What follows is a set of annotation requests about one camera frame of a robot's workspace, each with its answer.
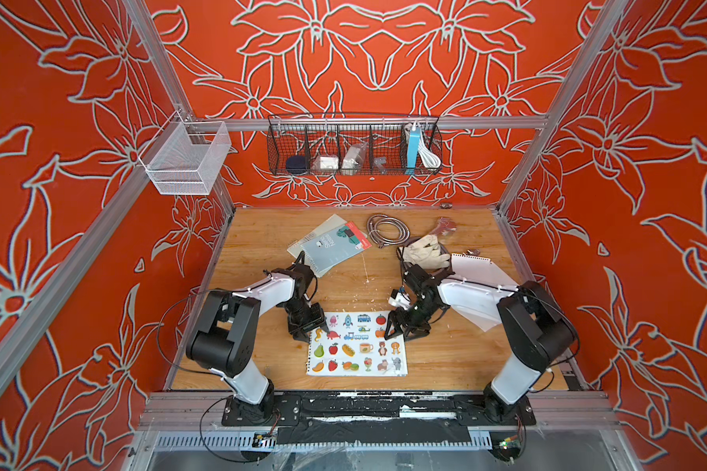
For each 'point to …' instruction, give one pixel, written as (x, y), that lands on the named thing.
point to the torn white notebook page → (474, 303)
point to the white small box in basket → (329, 163)
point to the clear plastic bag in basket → (353, 159)
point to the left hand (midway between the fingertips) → (322, 332)
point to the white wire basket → (185, 158)
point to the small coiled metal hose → (386, 231)
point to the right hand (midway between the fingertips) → (389, 337)
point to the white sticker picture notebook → (353, 343)
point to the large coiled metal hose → (400, 254)
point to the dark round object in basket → (297, 164)
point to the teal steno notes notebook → (333, 247)
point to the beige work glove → (426, 251)
